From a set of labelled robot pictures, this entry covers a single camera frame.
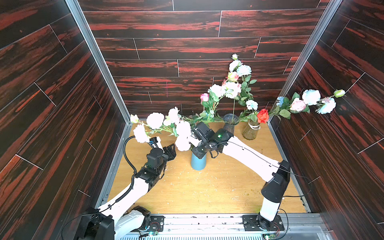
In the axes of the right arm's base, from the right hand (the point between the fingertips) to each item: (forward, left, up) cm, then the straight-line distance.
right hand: (198, 146), depth 80 cm
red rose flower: (+10, -32, +13) cm, 37 cm away
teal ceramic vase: (-5, 0, -12) cm, 13 cm away
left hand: (+1, +14, -2) cm, 15 cm away
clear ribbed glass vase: (+21, -35, -10) cm, 42 cm away
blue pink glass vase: (+23, -21, -3) cm, 31 cm away
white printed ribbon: (+22, -38, -8) cm, 44 cm away
